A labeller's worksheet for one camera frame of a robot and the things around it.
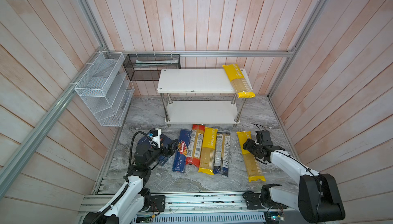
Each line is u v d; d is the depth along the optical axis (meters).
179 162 0.83
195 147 0.90
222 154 0.88
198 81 0.83
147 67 1.04
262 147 0.67
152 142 0.70
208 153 0.88
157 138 0.71
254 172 0.82
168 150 0.72
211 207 0.73
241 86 0.74
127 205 0.51
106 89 0.72
